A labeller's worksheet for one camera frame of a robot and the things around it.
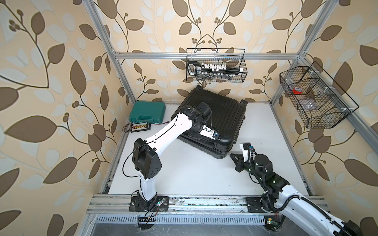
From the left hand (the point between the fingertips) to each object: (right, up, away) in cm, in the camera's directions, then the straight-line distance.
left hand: (197, 127), depth 82 cm
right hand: (+18, -15, -2) cm, 24 cm away
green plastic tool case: (-36, +10, +27) cm, 46 cm away
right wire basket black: (+62, +13, -10) cm, 64 cm away
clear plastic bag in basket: (+55, +12, -9) cm, 57 cm away
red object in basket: (+56, +21, -1) cm, 60 cm away
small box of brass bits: (-41, -1, +23) cm, 47 cm away
